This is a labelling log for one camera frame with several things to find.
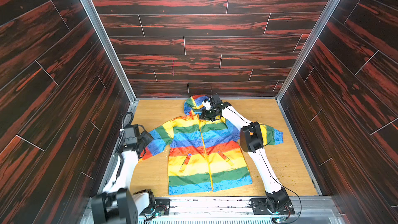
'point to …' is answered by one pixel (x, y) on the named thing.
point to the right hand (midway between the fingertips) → (202, 116)
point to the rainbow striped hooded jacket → (205, 154)
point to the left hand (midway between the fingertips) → (149, 135)
